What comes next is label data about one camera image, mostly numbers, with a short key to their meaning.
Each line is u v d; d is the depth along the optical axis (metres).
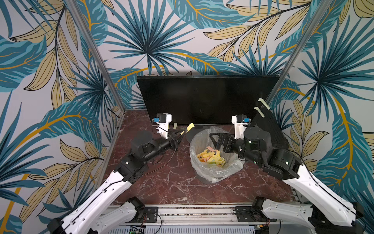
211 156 0.88
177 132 0.56
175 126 0.86
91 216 0.39
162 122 0.52
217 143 0.53
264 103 0.72
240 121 0.52
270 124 1.03
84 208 0.39
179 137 0.59
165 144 0.53
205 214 0.75
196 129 0.62
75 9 0.68
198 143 0.78
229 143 0.51
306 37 0.78
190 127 0.61
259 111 0.77
